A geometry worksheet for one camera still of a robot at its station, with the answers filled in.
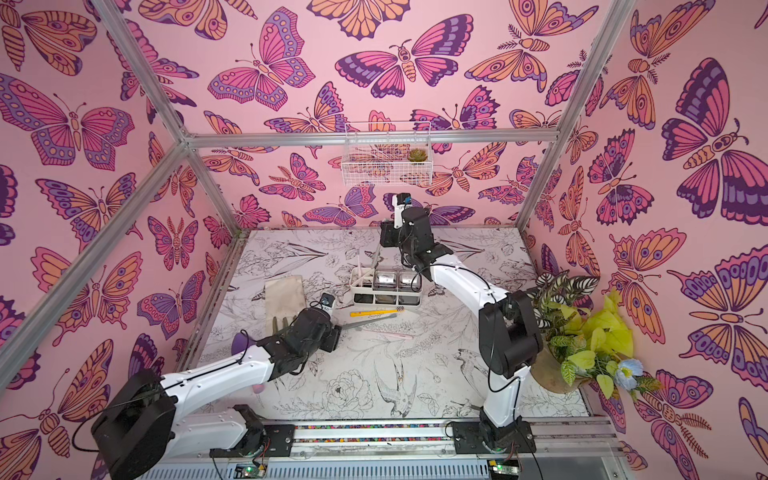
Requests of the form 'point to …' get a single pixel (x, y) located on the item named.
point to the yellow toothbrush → (364, 313)
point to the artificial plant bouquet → (581, 346)
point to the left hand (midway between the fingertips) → (335, 321)
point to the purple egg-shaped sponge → (241, 342)
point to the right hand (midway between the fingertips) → (385, 220)
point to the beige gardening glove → (284, 300)
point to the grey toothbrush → (359, 328)
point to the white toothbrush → (377, 257)
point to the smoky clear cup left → (385, 280)
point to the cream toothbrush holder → (371, 287)
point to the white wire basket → (376, 154)
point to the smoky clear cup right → (410, 281)
